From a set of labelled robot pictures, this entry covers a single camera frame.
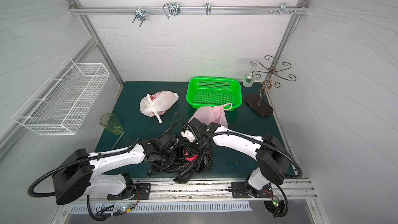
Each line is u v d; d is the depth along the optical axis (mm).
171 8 767
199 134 624
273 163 429
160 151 650
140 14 764
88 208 678
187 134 745
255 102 1078
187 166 744
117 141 904
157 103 934
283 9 765
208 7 721
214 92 1148
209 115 896
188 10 811
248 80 956
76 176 414
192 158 726
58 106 671
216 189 753
